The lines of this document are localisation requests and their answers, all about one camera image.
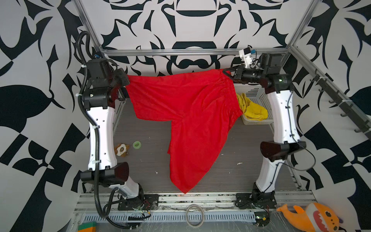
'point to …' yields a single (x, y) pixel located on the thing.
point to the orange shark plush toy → (316, 218)
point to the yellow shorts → (251, 111)
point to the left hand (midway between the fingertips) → (118, 69)
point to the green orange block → (87, 226)
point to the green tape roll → (136, 144)
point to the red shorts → (201, 106)
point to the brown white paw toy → (121, 150)
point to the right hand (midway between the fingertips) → (225, 70)
